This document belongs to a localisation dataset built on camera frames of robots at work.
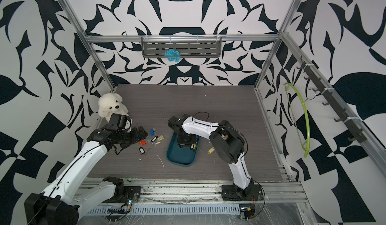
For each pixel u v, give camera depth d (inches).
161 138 36.8
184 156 32.6
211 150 34.9
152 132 37.9
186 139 31.0
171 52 35.9
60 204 14.7
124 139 25.9
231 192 28.9
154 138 36.7
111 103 34.4
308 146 25.2
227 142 20.1
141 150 35.1
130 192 29.3
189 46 37.1
